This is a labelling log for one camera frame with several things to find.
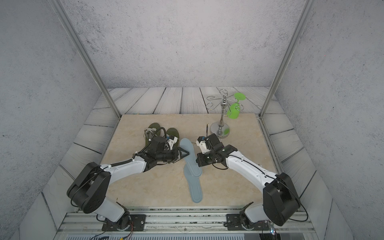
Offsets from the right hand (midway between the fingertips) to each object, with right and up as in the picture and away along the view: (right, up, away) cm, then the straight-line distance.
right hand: (197, 160), depth 81 cm
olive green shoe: (-32, +15, +21) cm, 41 cm away
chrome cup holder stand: (+17, +17, +27) cm, 36 cm away
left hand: (-4, +3, +2) cm, 5 cm away
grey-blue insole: (-3, -2, 0) cm, 3 cm away
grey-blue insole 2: (-1, -14, +4) cm, 15 cm away
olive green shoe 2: (-17, +15, +29) cm, 37 cm away
